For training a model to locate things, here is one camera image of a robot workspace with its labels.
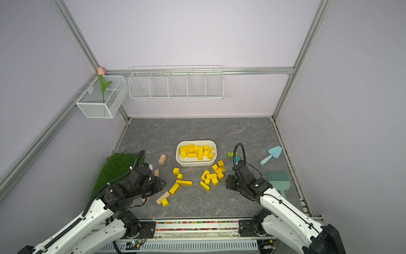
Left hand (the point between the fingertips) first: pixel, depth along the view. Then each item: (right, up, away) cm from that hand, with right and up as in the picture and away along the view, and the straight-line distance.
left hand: (165, 185), depth 75 cm
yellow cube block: (+5, +12, +23) cm, 26 cm away
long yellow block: (+16, +13, +22) cm, 30 cm away
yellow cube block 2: (+19, +16, +26) cm, 36 cm away
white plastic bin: (+12, +7, +22) cm, 26 cm away
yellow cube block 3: (+19, +12, +24) cm, 33 cm away
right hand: (+32, 0, +8) cm, 33 cm away
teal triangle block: (+39, +9, +22) cm, 45 cm away
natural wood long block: (-3, -8, +8) cm, 12 cm away
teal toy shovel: (+64, +13, +27) cm, 70 cm away
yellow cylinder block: (+7, +15, +24) cm, 30 cm away
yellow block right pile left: (+18, -4, +11) cm, 22 cm away
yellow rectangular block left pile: (+2, -5, +10) cm, 11 cm away
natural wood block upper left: (-8, +9, +22) cm, 25 cm away
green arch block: (+35, +12, +24) cm, 44 cm away
